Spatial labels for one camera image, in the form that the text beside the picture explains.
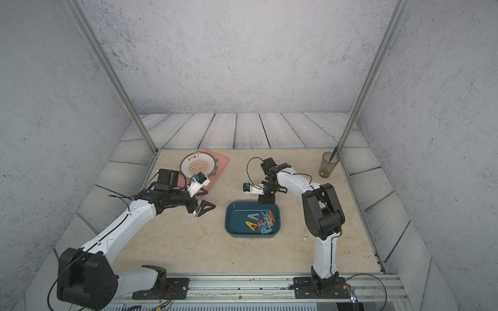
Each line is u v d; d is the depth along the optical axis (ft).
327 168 3.38
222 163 3.76
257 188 2.65
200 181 2.29
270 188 2.61
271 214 2.99
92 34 2.50
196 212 2.35
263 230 2.85
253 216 2.99
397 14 2.35
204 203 2.33
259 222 2.92
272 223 2.91
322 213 1.68
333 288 2.19
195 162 3.67
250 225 2.91
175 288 2.39
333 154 3.32
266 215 2.99
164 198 1.95
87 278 1.30
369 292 2.38
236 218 2.99
